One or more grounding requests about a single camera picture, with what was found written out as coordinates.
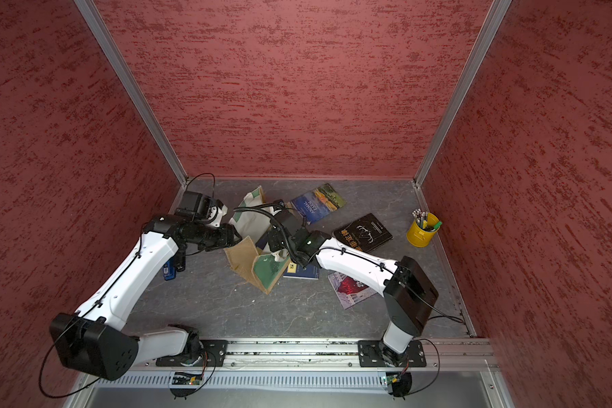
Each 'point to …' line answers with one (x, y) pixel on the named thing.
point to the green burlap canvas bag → (251, 217)
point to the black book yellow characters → (363, 234)
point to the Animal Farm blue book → (319, 202)
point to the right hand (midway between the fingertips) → (273, 236)
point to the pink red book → (348, 290)
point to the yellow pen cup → (420, 237)
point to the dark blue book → (294, 270)
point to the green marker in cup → (437, 225)
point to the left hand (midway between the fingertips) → (232, 246)
